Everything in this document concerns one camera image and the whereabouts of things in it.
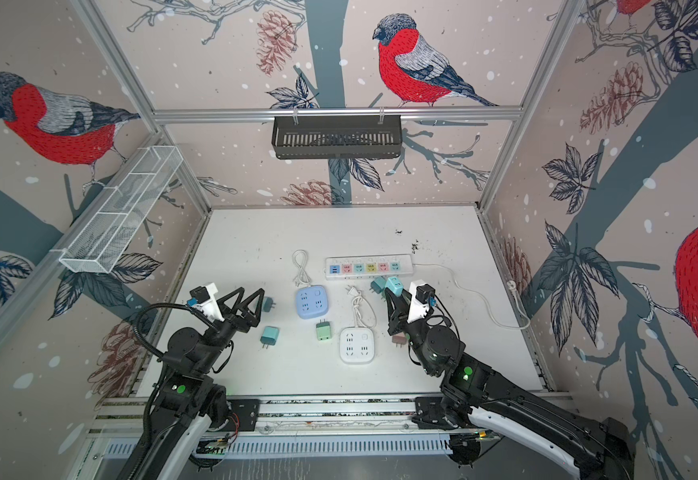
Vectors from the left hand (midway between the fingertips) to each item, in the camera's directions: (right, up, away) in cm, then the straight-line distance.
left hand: (251, 293), depth 72 cm
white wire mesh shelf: (-36, +14, +1) cm, 39 cm away
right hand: (+33, 0, -1) cm, 33 cm away
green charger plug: (+16, -15, +16) cm, 27 cm away
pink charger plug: (+39, -17, +14) cm, 44 cm away
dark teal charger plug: (+33, -2, +23) cm, 41 cm away
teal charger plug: (0, -16, +13) cm, 21 cm away
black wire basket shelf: (+19, +50, +35) cm, 63 cm away
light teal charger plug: (+35, +3, -4) cm, 35 cm away
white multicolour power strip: (+31, +3, +28) cm, 42 cm away
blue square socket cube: (+12, -7, +18) cm, 23 cm away
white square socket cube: (+26, -17, +11) cm, 33 cm away
